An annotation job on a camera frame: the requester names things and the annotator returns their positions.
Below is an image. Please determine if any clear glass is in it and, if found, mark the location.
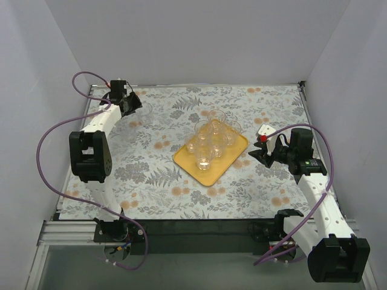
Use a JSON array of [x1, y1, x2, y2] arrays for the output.
[[207, 109, 227, 134], [211, 134, 228, 158], [195, 145, 214, 170], [135, 102, 153, 126]]

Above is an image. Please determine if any clear glass mid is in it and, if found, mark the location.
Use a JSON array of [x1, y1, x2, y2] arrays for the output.
[[224, 120, 242, 146], [194, 120, 213, 142]]

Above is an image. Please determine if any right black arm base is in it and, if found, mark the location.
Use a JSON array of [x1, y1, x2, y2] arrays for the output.
[[245, 219, 302, 263]]

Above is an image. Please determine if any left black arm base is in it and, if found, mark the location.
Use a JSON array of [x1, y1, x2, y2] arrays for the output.
[[93, 218, 145, 262]]

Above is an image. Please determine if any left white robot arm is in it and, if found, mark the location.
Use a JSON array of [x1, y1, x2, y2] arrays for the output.
[[69, 79, 142, 222]]

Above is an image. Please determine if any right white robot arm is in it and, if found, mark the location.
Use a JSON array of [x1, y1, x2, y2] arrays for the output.
[[249, 124, 370, 283]]

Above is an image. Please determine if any yellow plastic tray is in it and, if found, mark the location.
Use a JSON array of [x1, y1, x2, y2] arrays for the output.
[[173, 133, 249, 187]]

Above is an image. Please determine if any floral patterned table mat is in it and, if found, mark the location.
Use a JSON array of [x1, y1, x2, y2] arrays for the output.
[[59, 85, 341, 220]]

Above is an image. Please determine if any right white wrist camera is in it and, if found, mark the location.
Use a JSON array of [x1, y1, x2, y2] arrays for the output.
[[258, 124, 279, 156]]

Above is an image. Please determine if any aluminium frame rail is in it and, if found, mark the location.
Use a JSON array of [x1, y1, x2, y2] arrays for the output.
[[39, 85, 333, 289]]

